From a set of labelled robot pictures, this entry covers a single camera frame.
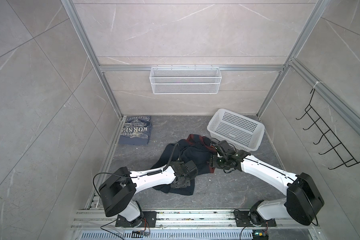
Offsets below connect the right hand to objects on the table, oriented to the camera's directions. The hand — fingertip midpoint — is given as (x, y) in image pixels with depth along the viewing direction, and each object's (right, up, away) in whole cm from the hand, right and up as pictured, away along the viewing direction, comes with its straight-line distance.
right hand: (212, 161), depth 86 cm
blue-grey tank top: (-51, +18, +21) cm, 58 cm away
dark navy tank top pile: (-8, +6, +11) cm, 15 cm away
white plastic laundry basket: (+28, +16, +21) cm, 39 cm away
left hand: (-16, -10, -4) cm, 19 cm away
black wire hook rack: (+49, +7, -28) cm, 57 cm away
